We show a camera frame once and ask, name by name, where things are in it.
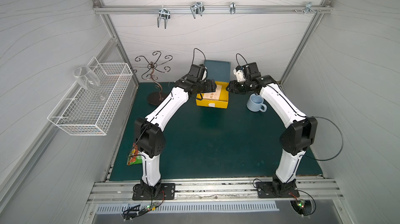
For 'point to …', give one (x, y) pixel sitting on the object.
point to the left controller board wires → (132, 212)
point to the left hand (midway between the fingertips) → (213, 86)
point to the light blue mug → (255, 103)
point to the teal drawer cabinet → (218, 70)
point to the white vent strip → (117, 207)
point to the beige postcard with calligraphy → (213, 95)
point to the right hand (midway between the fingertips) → (229, 87)
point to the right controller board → (304, 206)
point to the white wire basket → (90, 111)
